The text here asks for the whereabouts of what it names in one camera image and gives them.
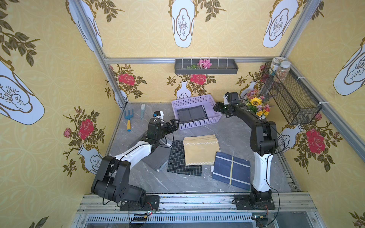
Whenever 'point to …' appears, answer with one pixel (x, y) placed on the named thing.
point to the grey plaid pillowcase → (194, 113)
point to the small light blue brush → (142, 111)
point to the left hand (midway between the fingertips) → (169, 121)
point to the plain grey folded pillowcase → (158, 159)
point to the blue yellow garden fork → (129, 117)
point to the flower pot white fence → (254, 102)
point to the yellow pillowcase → (200, 150)
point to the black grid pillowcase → (177, 163)
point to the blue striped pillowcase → (233, 170)
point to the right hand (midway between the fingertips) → (223, 106)
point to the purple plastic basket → (206, 100)
